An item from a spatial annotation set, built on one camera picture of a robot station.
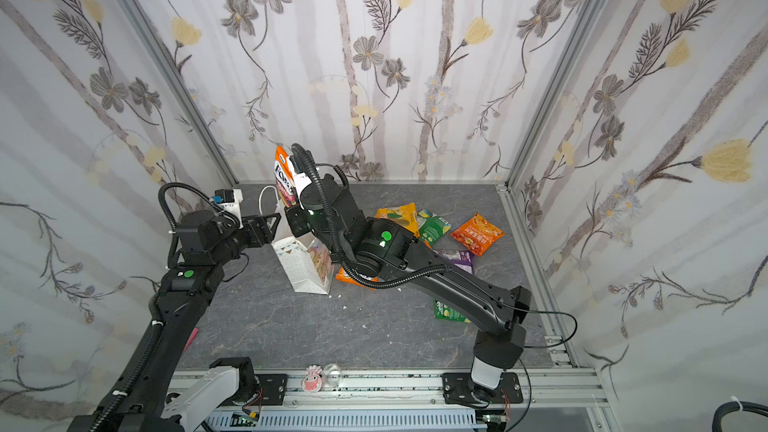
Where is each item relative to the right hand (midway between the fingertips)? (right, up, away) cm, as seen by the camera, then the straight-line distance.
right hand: (290, 181), depth 54 cm
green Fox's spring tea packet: (+34, -35, +32) cm, 58 cm away
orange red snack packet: (+49, -14, +48) cm, 70 cm away
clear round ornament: (+3, -48, +23) cm, 54 cm away
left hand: (-13, -5, +20) cm, 24 cm away
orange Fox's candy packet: (+4, -25, +37) cm, 45 cm away
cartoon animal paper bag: (-3, -21, +25) cm, 33 cm away
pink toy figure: (-1, -48, +19) cm, 52 cm away
